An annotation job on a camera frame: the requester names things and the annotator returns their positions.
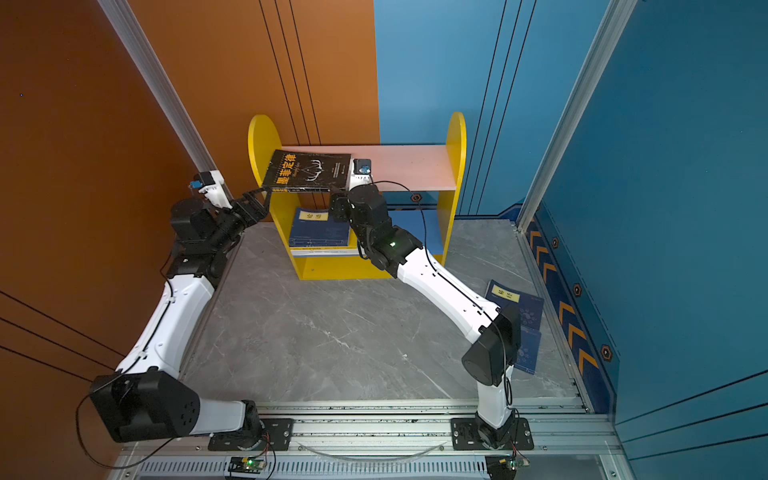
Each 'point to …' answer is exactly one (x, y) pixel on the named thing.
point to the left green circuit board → (246, 465)
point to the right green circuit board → (502, 467)
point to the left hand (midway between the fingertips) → (263, 189)
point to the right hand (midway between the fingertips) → (341, 187)
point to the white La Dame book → (325, 252)
